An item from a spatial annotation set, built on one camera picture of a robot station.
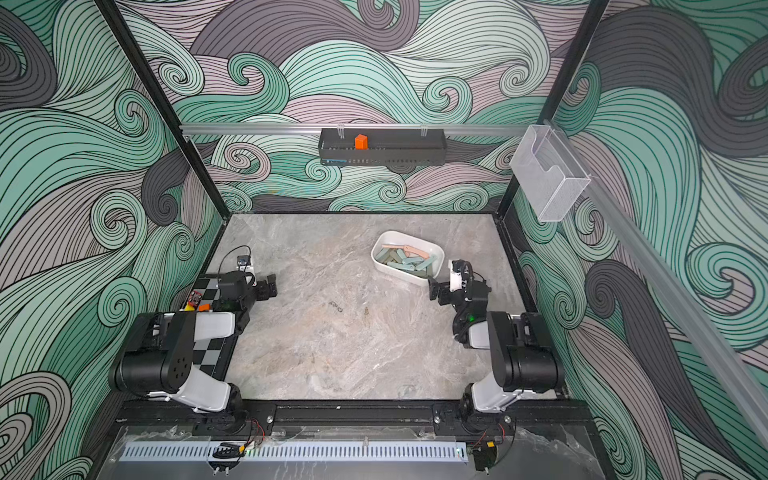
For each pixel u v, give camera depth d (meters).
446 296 0.83
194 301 0.89
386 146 0.95
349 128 0.93
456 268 0.78
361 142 0.90
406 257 1.04
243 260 0.82
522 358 0.45
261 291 0.85
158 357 0.46
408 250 1.06
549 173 0.76
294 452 0.70
